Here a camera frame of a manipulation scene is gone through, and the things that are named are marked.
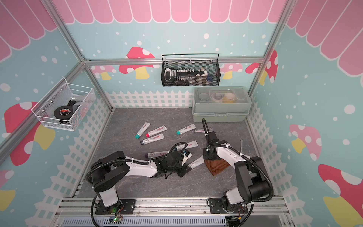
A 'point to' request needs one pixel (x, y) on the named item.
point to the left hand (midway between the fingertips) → (188, 170)
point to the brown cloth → (216, 166)
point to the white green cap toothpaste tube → (187, 129)
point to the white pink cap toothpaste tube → (158, 130)
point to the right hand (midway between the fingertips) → (207, 155)
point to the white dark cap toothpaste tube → (154, 138)
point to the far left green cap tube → (142, 130)
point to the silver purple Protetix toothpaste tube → (202, 130)
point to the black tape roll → (64, 112)
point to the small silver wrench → (241, 145)
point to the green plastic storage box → (223, 104)
